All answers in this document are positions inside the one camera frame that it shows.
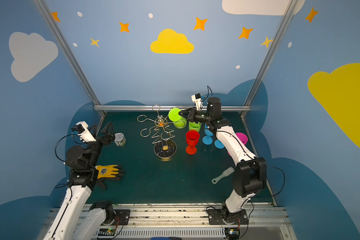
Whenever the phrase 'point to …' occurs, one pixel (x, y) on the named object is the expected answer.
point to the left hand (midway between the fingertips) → (101, 123)
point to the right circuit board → (232, 233)
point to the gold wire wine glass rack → (164, 147)
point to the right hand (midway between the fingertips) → (180, 112)
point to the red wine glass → (192, 138)
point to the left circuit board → (106, 232)
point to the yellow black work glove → (108, 172)
